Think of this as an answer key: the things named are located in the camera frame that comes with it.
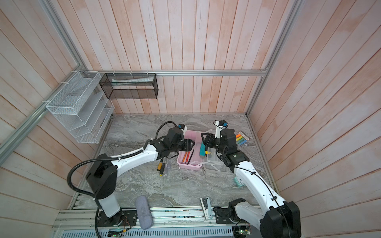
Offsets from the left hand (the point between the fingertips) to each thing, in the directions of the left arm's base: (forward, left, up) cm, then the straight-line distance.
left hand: (190, 145), depth 84 cm
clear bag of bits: (-7, +14, -14) cm, 21 cm away
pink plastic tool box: (-1, 0, -15) cm, 15 cm away
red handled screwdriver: (0, +2, -14) cm, 14 cm away
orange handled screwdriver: (0, +4, -14) cm, 15 cm away
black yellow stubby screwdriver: (-1, -10, -5) cm, 11 cm away
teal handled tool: (+1, -7, -7) cm, 10 cm away
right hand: (+2, -7, +8) cm, 11 cm away
